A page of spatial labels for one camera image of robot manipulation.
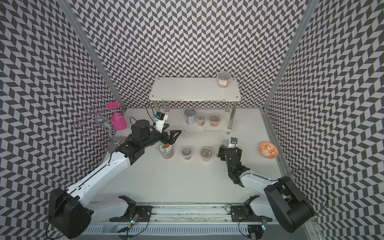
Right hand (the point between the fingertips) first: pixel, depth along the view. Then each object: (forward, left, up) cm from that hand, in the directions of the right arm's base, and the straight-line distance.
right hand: (227, 148), depth 90 cm
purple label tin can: (+20, +23, +8) cm, 32 cm away
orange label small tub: (+19, +16, +5) cm, 26 cm away
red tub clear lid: (-3, +13, -1) cm, 14 cm away
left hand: (+1, +30, +19) cm, 35 cm away
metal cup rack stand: (+14, +82, +10) cm, 83 cm away
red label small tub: (+19, +7, +5) cm, 21 cm away
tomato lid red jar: (-2, +37, +3) cm, 37 cm away
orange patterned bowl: (+1, -27, -5) cm, 27 cm away
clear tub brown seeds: (-2, +25, 0) cm, 25 cm away
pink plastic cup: (+12, +65, +12) cm, 68 cm away
